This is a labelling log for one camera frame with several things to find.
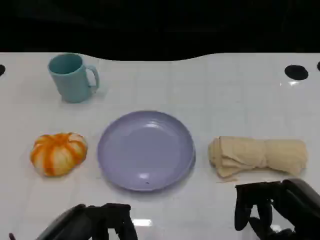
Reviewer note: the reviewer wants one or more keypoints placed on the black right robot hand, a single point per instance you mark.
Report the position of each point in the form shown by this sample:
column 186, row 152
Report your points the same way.
column 297, row 205

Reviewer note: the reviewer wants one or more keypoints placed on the black table grommet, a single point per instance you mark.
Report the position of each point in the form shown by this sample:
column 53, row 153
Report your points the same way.
column 2, row 70
column 296, row 72
column 318, row 66

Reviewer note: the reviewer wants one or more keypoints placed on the pale green mug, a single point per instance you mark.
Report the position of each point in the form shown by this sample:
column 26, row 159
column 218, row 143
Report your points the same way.
column 71, row 82

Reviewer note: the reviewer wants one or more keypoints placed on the black backdrop cloth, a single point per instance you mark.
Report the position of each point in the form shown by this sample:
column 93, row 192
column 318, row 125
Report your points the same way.
column 160, row 25

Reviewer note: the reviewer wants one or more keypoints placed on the beige towel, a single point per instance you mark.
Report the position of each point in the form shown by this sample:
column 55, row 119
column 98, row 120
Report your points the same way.
column 257, row 155

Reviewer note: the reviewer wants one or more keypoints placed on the lilac plate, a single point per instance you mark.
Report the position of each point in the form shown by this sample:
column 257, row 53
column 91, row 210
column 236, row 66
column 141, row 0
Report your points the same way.
column 146, row 152

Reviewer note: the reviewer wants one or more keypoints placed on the orange and white bread roll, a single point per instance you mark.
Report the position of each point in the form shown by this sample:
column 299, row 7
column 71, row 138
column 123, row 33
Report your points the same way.
column 58, row 155

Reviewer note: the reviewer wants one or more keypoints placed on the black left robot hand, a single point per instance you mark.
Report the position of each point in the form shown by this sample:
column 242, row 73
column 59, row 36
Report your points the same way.
column 95, row 222

